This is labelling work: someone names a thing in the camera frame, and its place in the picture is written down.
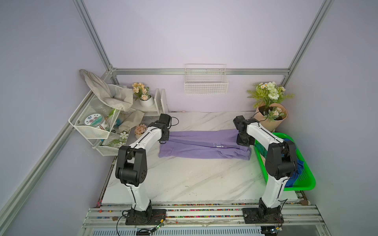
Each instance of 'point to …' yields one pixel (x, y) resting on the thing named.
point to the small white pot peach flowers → (141, 92)
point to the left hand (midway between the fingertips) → (160, 135)
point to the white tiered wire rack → (113, 118)
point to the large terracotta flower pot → (270, 115)
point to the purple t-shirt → (213, 144)
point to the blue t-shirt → (299, 165)
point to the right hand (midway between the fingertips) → (246, 146)
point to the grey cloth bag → (119, 97)
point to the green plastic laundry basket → (305, 180)
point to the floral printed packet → (117, 137)
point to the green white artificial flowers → (267, 93)
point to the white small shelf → (160, 106)
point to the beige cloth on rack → (133, 120)
